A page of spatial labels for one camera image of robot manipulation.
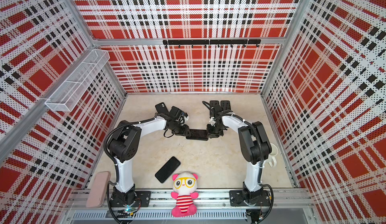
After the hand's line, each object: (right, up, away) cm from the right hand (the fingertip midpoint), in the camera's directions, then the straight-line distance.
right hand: (209, 136), depth 92 cm
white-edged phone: (+13, +20, +20) cm, 31 cm away
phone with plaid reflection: (-7, +2, +4) cm, 8 cm away
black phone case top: (-35, +17, +20) cm, 44 cm away
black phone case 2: (+5, +22, +19) cm, 29 cm away
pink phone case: (-58, -24, -16) cm, 65 cm away
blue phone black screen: (-24, -17, -9) cm, 31 cm away
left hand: (-13, 0, +3) cm, 14 cm away
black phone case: (-6, -2, +4) cm, 8 cm away
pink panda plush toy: (-13, -19, -20) cm, 31 cm away
